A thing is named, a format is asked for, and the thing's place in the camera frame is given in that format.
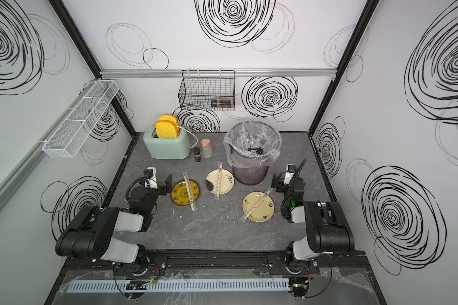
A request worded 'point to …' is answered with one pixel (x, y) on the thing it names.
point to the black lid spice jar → (196, 152)
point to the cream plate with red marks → (263, 212)
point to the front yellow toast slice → (166, 129)
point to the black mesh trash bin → (251, 176)
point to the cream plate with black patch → (228, 182)
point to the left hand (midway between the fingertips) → (160, 174)
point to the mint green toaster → (166, 148)
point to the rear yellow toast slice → (169, 118)
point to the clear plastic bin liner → (252, 143)
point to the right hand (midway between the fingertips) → (286, 174)
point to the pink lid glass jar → (207, 148)
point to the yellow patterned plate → (179, 194)
